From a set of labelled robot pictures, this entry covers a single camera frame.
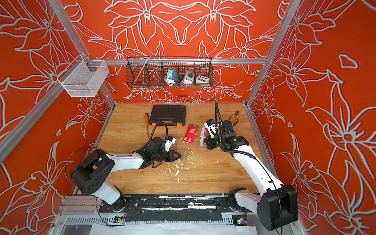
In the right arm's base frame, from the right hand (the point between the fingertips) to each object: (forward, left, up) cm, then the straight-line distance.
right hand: (202, 139), depth 79 cm
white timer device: (+35, +8, +16) cm, 40 cm away
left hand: (-5, +12, -10) cm, 17 cm away
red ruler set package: (+3, -1, +2) cm, 3 cm away
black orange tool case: (+29, +20, -12) cm, 37 cm away
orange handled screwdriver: (+27, +40, -14) cm, 51 cm away
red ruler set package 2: (+15, +7, -18) cm, 24 cm away
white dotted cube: (+38, 0, +13) cm, 40 cm away
